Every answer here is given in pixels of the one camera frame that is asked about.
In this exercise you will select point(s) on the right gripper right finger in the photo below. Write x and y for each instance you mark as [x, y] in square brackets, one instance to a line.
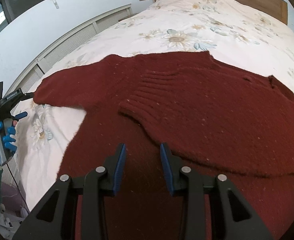
[231, 215]

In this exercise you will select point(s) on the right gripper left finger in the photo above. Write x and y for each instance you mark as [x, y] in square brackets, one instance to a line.
[54, 216]

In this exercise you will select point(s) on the dark red knit sweater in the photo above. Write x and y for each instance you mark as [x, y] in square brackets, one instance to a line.
[216, 117]

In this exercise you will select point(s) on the white radiator cover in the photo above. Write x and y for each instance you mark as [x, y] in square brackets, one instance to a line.
[66, 44]

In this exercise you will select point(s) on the floral pink duvet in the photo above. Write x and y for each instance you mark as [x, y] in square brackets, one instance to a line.
[231, 31]

